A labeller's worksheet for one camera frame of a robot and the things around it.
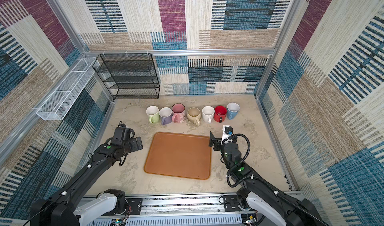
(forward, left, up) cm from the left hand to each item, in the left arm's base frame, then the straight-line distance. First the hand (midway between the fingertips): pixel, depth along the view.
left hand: (133, 141), depth 84 cm
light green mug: (+23, -6, -3) cm, 24 cm away
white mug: (+21, -43, -3) cm, 48 cm away
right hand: (+1, -47, +5) cm, 47 cm away
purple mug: (+24, -14, -8) cm, 29 cm away
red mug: (+24, -52, -7) cm, 58 cm away
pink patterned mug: (+19, -24, -2) cm, 31 cm away
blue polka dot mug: (+26, -61, -5) cm, 67 cm away
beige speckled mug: (+23, -34, -6) cm, 41 cm away
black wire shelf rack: (+49, +13, +7) cm, 51 cm away
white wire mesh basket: (+6, +31, +22) cm, 39 cm away
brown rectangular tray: (-4, -25, -11) cm, 28 cm away
